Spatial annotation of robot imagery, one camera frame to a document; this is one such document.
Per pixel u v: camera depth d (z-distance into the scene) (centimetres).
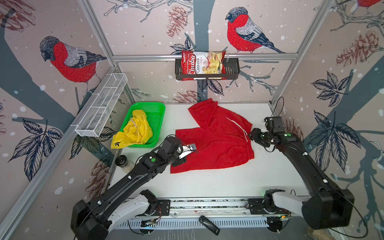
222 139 100
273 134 61
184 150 60
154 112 110
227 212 73
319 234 63
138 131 92
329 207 38
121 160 78
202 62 88
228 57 90
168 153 56
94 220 38
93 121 71
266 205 68
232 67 95
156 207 71
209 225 66
